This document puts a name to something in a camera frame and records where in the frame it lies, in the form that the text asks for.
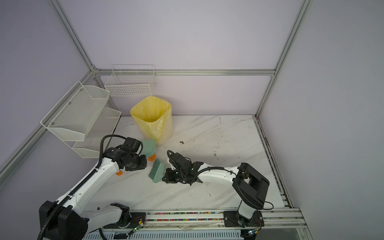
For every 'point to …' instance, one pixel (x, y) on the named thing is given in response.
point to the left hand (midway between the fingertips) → (142, 166)
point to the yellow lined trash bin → (153, 118)
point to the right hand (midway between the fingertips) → (160, 180)
